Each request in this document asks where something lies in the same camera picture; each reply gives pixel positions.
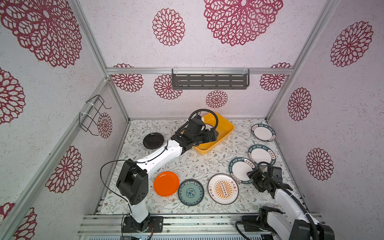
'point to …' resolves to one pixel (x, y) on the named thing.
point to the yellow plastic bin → (224, 128)
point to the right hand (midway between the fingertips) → (250, 174)
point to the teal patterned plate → (190, 192)
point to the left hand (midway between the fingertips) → (212, 137)
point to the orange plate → (166, 184)
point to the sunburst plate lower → (222, 189)
